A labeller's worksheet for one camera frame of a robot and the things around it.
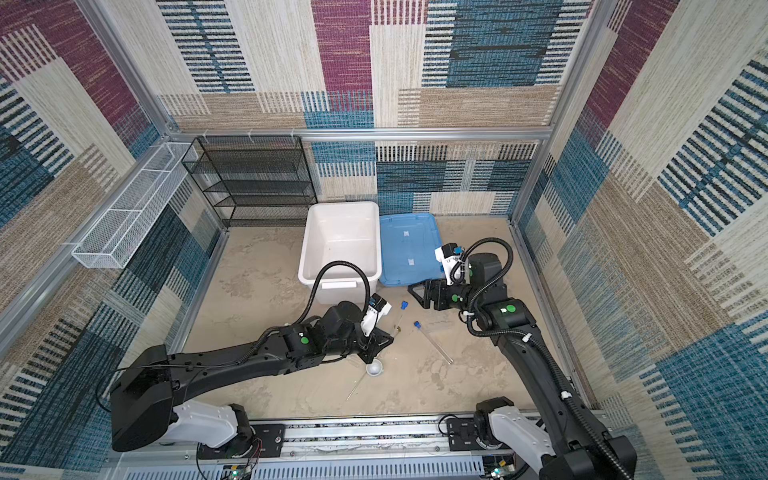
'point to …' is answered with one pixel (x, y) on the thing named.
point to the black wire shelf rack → (254, 181)
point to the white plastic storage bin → (348, 231)
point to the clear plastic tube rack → (442, 323)
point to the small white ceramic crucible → (375, 369)
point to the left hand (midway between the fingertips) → (393, 336)
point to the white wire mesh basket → (110, 236)
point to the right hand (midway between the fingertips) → (420, 292)
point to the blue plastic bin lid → (407, 245)
